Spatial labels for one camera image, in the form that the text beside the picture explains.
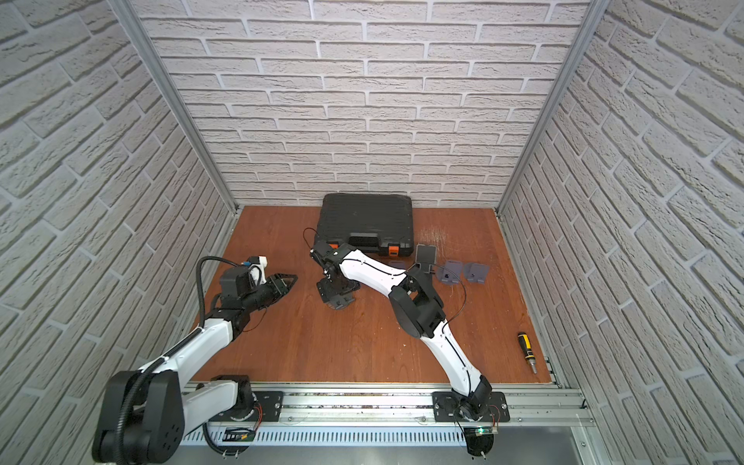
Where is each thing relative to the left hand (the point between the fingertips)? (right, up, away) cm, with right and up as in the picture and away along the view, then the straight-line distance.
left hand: (299, 274), depth 85 cm
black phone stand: (+42, +4, +22) cm, 48 cm away
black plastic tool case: (+23, +16, +24) cm, 37 cm away
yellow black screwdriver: (+68, -21, -2) cm, 71 cm away
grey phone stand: (+57, -1, +11) cm, 58 cm away
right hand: (+12, -7, +8) cm, 16 cm away
